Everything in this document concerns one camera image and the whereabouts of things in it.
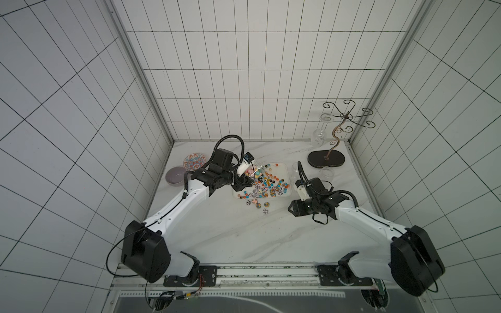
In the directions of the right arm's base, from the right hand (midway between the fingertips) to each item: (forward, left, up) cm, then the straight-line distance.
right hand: (294, 203), depth 87 cm
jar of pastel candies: (+5, +18, +18) cm, 26 cm away
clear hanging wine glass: (+28, -12, +17) cm, 35 cm away
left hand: (+4, +23, +13) cm, 27 cm away
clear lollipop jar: (+13, -16, +5) cm, 21 cm away
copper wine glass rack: (+31, -22, -4) cm, 39 cm away
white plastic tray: (+14, +9, -5) cm, 17 cm away
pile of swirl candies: (+8, +16, -4) cm, 18 cm away
